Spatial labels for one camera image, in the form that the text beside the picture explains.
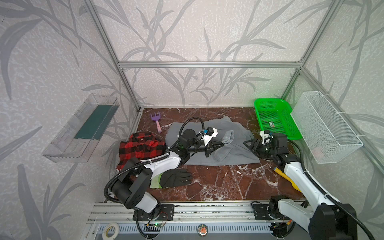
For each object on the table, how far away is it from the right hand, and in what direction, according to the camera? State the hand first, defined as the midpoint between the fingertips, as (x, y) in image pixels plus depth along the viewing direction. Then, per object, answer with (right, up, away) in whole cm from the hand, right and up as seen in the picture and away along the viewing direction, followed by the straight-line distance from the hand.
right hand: (246, 140), depth 83 cm
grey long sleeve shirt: (-10, +5, -12) cm, 16 cm away
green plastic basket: (+33, +15, +32) cm, 49 cm away
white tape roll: (-64, -41, -15) cm, 78 cm away
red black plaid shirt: (-61, -4, +6) cm, 62 cm away
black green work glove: (-43, -22, +1) cm, 48 cm away
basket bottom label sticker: (+28, +9, +29) cm, 41 cm away
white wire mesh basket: (+30, +4, -20) cm, 36 cm away
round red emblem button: (-25, -40, -14) cm, 49 cm away
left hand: (-14, 0, -9) cm, 17 cm away
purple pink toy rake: (-60, +13, +31) cm, 69 cm away
